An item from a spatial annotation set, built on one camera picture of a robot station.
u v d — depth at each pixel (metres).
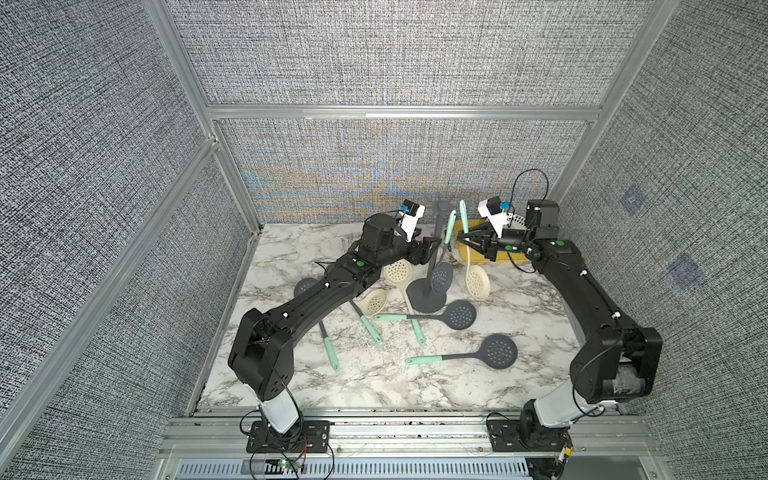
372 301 0.97
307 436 0.73
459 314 0.94
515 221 0.70
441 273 0.90
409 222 0.67
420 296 1.00
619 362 0.44
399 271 1.03
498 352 0.86
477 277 0.86
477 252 0.74
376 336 0.90
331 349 0.88
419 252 0.69
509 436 0.73
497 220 0.67
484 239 0.70
